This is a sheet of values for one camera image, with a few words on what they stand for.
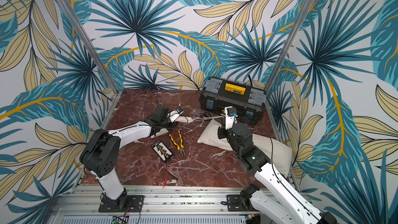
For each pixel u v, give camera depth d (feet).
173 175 2.70
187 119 2.56
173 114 2.72
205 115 3.50
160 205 2.45
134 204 2.41
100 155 1.56
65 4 2.42
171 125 2.76
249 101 3.04
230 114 1.92
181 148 2.96
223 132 2.08
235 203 2.41
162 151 2.93
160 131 2.46
